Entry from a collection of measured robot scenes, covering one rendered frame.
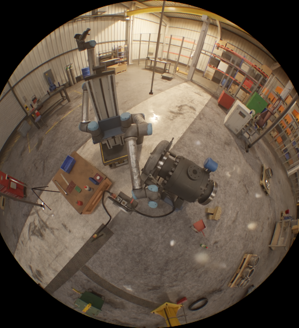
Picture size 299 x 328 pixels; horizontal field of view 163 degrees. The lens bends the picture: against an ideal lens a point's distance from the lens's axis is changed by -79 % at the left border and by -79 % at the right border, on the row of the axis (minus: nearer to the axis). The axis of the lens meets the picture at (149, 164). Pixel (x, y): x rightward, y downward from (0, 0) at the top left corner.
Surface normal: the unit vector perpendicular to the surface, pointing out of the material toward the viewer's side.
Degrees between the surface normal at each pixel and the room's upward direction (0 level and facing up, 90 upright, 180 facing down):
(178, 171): 18
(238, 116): 90
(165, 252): 0
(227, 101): 90
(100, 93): 90
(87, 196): 0
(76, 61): 90
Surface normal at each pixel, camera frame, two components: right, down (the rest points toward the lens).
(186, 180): -0.15, -0.03
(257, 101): -0.61, 0.69
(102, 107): 0.37, 0.85
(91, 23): 0.79, 0.58
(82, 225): 0.09, -0.42
